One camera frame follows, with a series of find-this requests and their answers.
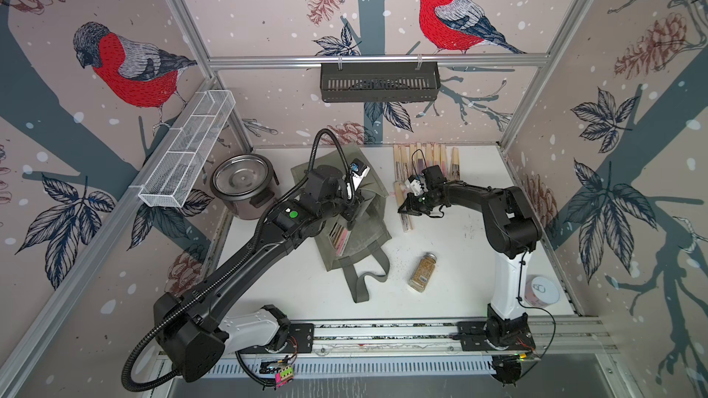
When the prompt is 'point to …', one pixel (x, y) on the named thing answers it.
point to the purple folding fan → (420, 163)
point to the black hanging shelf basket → (373, 82)
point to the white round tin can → (540, 291)
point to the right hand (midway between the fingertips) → (402, 207)
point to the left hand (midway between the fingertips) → (365, 185)
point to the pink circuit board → (284, 376)
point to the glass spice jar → (422, 273)
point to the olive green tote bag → (368, 231)
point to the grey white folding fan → (454, 164)
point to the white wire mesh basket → (173, 177)
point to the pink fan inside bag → (339, 237)
